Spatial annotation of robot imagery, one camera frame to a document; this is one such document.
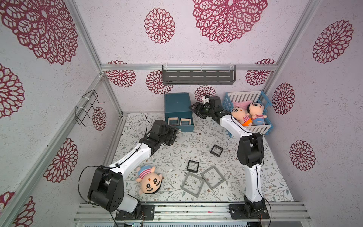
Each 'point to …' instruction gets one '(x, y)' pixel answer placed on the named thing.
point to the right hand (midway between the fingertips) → (195, 109)
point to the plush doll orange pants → (241, 116)
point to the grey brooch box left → (193, 184)
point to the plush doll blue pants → (256, 110)
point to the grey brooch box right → (213, 177)
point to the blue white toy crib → (241, 100)
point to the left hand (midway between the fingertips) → (179, 130)
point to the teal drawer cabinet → (177, 112)
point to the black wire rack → (82, 113)
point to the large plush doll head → (151, 182)
